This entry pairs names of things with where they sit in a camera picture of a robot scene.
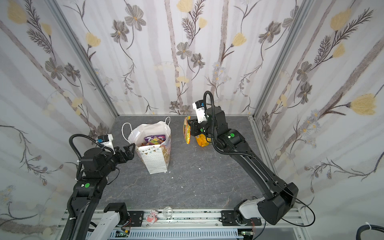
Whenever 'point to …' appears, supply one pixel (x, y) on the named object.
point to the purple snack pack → (161, 137)
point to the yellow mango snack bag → (201, 139)
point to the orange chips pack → (153, 141)
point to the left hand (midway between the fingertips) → (124, 141)
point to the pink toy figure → (152, 218)
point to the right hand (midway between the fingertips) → (187, 117)
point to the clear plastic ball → (167, 212)
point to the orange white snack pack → (187, 130)
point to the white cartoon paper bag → (156, 157)
